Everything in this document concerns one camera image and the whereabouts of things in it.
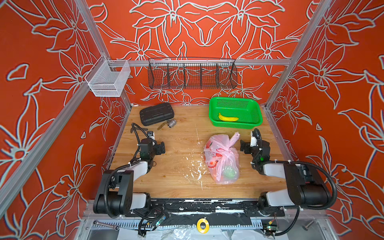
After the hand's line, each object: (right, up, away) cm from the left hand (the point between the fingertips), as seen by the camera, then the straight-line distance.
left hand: (155, 141), depth 93 cm
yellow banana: (+50, +14, +14) cm, 54 cm away
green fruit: (+43, -13, -18) cm, 48 cm away
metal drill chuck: (+8, +11, +13) cm, 19 cm away
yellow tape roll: (+30, -36, -25) cm, 53 cm away
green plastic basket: (+67, +22, +21) cm, 73 cm away
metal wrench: (-13, -37, -25) cm, 46 cm away
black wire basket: (+20, +46, +8) cm, 51 cm away
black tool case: (-3, +18, +14) cm, 23 cm away
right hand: (+59, +2, -1) cm, 59 cm away
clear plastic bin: (-31, +41, 0) cm, 51 cm away
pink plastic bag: (+40, -7, -14) cm, 42 cm away
